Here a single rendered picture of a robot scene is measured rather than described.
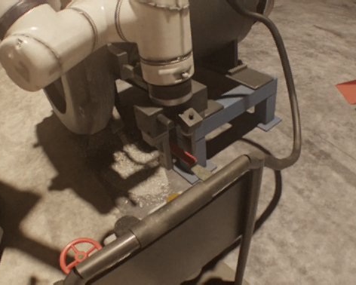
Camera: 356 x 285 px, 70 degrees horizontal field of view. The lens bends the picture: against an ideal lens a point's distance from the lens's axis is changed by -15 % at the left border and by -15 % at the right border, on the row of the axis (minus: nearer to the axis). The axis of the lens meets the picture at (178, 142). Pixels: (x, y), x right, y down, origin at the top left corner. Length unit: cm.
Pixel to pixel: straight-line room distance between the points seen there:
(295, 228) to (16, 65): 97
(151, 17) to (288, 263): 84
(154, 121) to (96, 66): 34
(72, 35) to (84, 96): 44
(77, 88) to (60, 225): 59
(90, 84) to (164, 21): 42
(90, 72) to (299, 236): 85
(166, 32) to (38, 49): 18
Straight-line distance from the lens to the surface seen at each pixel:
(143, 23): 44
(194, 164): 58
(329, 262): 104
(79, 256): 46
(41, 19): 41
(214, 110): 112
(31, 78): 39
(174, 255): 52
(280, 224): 108
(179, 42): 45
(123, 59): 78
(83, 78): 80
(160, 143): 55
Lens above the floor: 87
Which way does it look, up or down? 39 degrees down
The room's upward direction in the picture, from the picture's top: 7 degrees counter-clockwise
